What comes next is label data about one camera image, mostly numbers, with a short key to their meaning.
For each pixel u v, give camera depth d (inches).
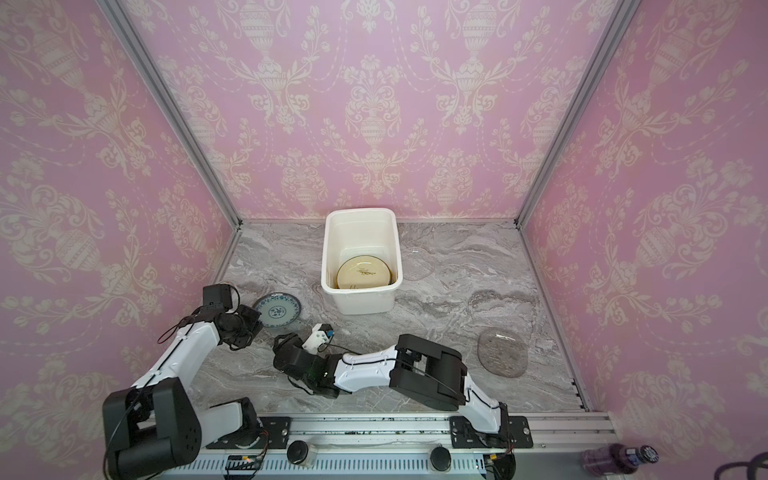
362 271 39.3
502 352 34.4
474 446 28.8
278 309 37.4
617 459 25.0
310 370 24.6
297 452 25.0
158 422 16.3
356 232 40.6
